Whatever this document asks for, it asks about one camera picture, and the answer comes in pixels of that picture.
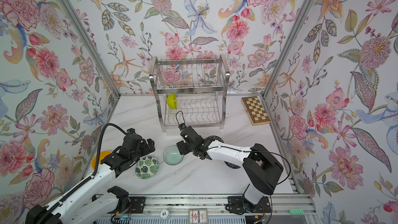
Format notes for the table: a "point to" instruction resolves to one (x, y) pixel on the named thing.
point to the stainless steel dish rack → (190, 90)
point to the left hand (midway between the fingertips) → (151, 145)
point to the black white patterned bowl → (215, 137)
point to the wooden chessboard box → (255, 110)
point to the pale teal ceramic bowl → (172, 155)
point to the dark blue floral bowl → (231, 165)
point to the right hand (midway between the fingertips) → (182, 141)
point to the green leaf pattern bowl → (147, 167)
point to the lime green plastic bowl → (171, 101)
